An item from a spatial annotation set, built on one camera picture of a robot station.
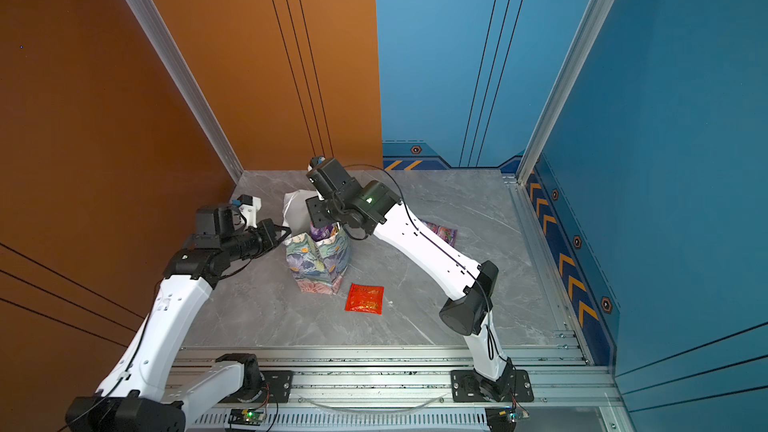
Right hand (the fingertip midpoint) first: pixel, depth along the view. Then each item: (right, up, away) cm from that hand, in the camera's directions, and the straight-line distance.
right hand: (314, 208), depth 71 cm
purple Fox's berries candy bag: (-1, -7, +8) cm, 11 cm away
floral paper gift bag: (-1, -15, +6) cm, 17 cm away
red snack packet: (+11, -27, +16) cm, 33 cm away
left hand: (-7, -5, +5) cm, 10 cm away
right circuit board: (+44, -50, -1) cm, 67 cm away
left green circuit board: (-14, -50, -1) cm, 52 cm away
